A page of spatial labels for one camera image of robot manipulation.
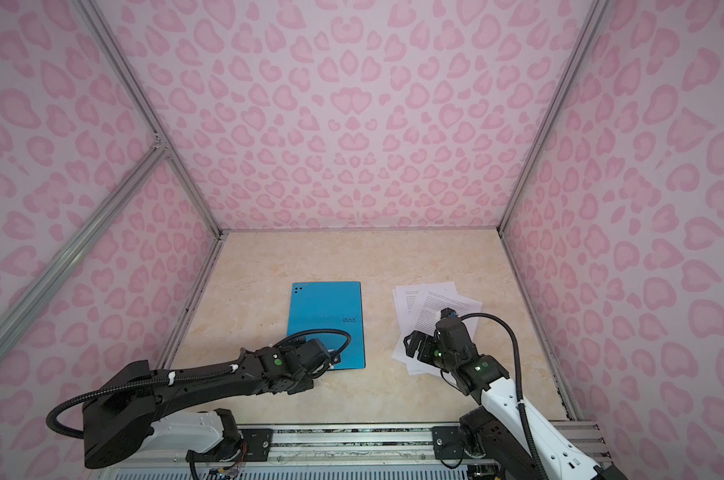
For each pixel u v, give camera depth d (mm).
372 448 734
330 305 1017
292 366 635
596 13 692
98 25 698
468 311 752
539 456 429
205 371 506
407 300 1005
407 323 950
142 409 419
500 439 585
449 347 638
